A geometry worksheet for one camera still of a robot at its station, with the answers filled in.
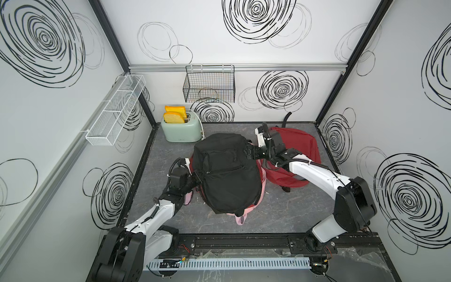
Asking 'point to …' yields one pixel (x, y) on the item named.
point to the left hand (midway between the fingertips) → (204, 171)
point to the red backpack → (306, 144)
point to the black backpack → (232, 182)
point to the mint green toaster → (190, 130)
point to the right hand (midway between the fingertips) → (249, 148)
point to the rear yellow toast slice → (179, 109)
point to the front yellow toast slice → (173, 117)
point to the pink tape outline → (241, 219)
